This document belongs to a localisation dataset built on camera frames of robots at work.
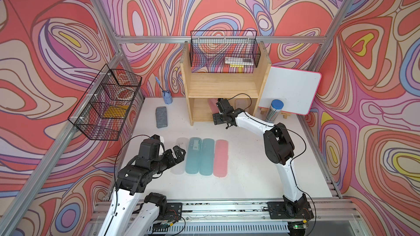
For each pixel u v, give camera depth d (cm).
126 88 77
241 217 73
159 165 56
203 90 86
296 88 101
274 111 91
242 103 107
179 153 63
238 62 82
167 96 111
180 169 86
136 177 45
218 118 91
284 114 105
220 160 90
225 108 78
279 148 56
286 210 67
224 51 97
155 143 53
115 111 72
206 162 90
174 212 72
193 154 91
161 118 106
